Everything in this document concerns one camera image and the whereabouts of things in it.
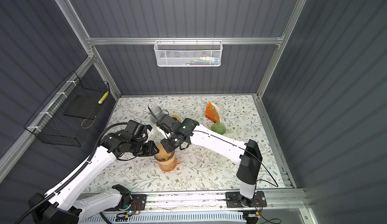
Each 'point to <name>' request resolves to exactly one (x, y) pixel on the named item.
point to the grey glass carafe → (158, 112)
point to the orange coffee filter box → (212, 112)
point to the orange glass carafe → (169, 165)
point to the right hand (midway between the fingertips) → (167, 147)
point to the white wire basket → (188, 53)
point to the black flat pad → (85, 106)
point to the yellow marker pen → (100, 101)
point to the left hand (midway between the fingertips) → (157, 151)
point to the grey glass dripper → (163, 155)
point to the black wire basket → (65, 118)
